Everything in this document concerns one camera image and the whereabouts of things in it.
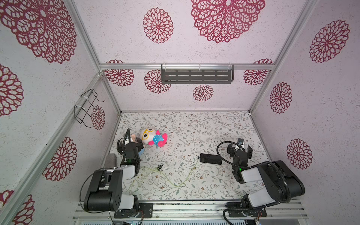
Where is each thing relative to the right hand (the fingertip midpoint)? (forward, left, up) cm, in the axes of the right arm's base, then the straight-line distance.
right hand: (241, 143), depth 89 cm
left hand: (0, +71, +2) cm, 71 cm away
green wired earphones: (-15, +52, -8) cm, 54 cm away
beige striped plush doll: (+1, +69, +1) cm, 69 cm away
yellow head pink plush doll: (+6, +60, -2) cm, 60 cm away
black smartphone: (-6, +19, -10) cm, 22 cm away
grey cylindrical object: (-12, +83, -4) cm, 84 cm away
